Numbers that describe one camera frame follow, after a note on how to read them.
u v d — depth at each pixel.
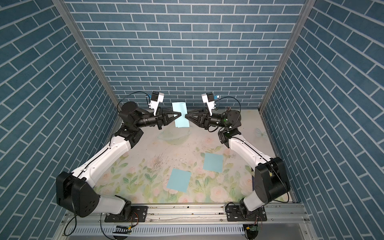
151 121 0.59
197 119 0.63
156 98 0.57
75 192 0.39
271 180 0.44
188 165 0.91
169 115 0.64
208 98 0.58
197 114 0.62
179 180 0.85
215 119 0.62
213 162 0.92
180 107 0.62
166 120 0.62
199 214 0.76
